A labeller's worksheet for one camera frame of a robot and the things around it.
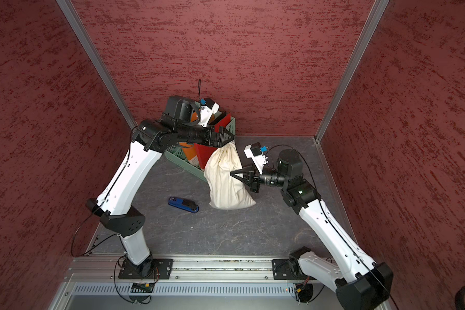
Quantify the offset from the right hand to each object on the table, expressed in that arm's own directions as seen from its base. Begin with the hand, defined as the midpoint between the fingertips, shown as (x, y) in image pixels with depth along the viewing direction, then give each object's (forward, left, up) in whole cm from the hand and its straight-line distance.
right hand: (231, 177), depth 63 cm
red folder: (+20, +13, -10) cm, 26 cm away
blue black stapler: (+4, +24, -29) cm, 38 cm away
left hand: (+11, +3, +7) cm, 13 cm away
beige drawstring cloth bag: (-3, +2, -4) cm, 6 cm away
